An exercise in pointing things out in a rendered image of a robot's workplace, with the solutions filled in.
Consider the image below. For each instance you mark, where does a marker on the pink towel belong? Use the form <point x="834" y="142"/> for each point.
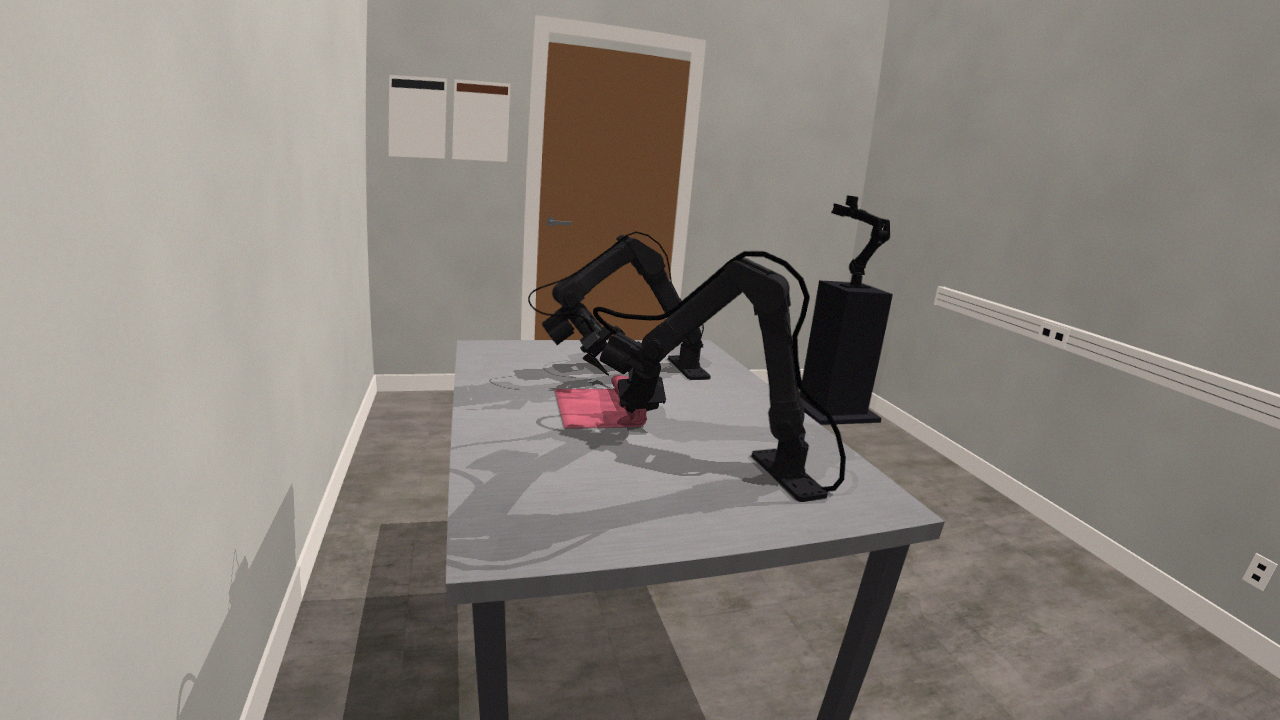
<point x="597" y="408"/>

